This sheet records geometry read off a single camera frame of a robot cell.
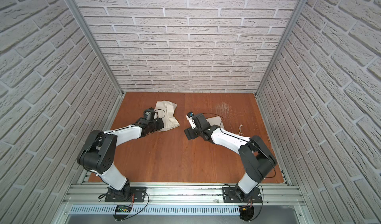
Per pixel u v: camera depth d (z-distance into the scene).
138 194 0.73
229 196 0.73
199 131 0.68
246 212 0.70
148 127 0.74
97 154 0.47
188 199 0.73
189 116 0.80
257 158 0.45
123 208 0.72
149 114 0.76
